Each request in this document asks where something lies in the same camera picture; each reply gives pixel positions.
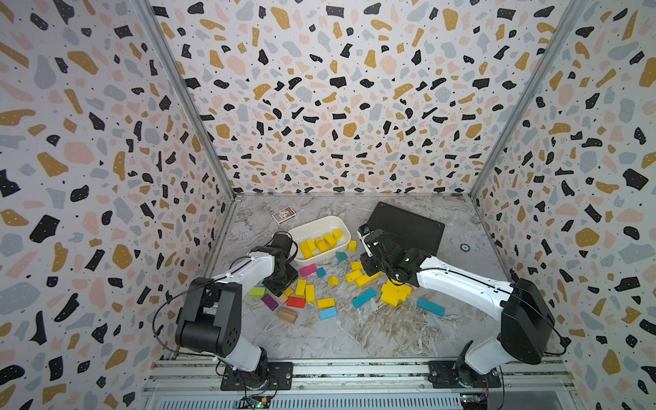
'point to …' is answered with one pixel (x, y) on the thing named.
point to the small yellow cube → (337, 234)
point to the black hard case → (417, 231)
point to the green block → (257, 291)
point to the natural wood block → (287, 314)
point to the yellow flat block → (325, 303)
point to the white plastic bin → (319, 239)
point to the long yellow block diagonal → (366, 278)
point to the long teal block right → (430, 307)
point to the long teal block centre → (365, 297)
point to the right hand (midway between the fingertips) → (366, 255)
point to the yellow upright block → (310, 293)
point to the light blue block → (328, 313)
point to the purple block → (270, 301)
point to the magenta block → (308, 270)
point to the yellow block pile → (392, 293)
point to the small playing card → (284, 215)
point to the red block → (296, 302)
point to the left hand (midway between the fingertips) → (294, 281)
